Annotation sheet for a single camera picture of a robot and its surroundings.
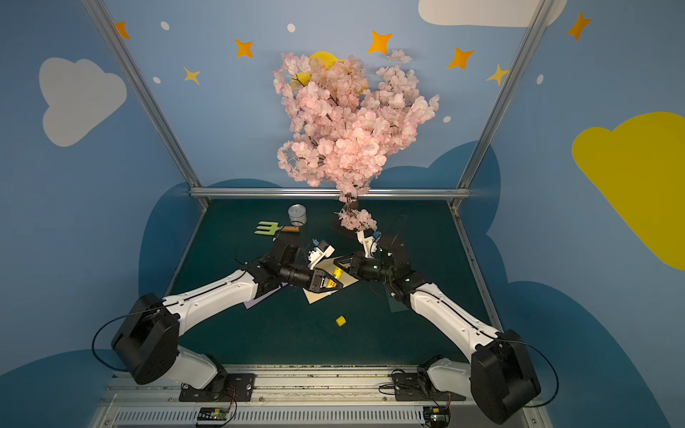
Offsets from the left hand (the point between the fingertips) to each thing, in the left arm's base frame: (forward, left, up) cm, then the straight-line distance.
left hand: (341, 282), depth 76 cm
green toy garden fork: (+34, +30, -18) cm, 49 cm away
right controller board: (-30, -28, -21) cm, 46 cm away
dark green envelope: (+1, -19, -19) cm, 27 cm away
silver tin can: (+39, +20, -14) cm, 46 cm away
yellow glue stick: (+2, +1, +3) cm, 3 cm away
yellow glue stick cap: (-5, 0, -17) cm, 18 cm away
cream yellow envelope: (+4, +10, -19) cm, 22 cm away
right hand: (+5, +1, +3) cm, 6 cm away
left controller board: (-31, +34, -20) cm, 50 cm away
